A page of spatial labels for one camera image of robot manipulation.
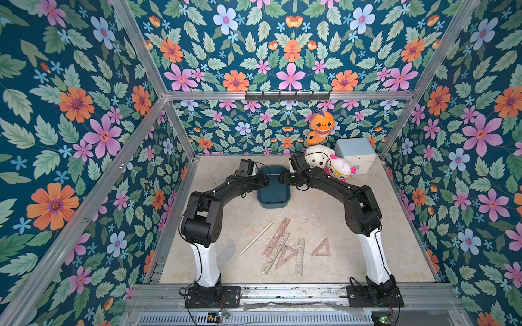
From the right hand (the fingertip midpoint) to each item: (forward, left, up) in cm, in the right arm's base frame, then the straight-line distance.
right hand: (283, 176), depth 101 cm
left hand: (-2, +9, +1) cm, 9 cm away
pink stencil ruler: (-28, +3, -8) cm, 29 cm away
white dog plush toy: (+4, -16, +12) cm, 20 cm away
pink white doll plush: (-1, -26, +8) cm, 27 cm away
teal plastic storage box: (-10, +4, -2) cm, 11 cm away
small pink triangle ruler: (-33, -17, -9) cm, 38 cm away
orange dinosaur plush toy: (+17, -19, +20) cm, 32 cm away
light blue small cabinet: (+11, -38, +7) cm, 40 cm away
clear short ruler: (-37, -7, -9) cm, 38 cm away
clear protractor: (-36, +24, -7) cm, 43 cm away
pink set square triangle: (-35, -2, -8) cm, 36 cm away
